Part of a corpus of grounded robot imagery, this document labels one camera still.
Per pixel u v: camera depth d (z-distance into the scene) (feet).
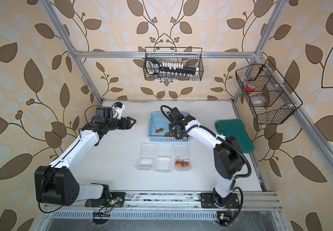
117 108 2.43
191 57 2.99
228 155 1.56
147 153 3.01
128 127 2.46
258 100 2.40
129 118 2.49
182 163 2.79
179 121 2.12
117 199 2.42
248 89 2.70
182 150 3.02
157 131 3.34
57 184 1.34
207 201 2.40
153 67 2.77
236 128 3.12
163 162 2.89
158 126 3.38
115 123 2.32
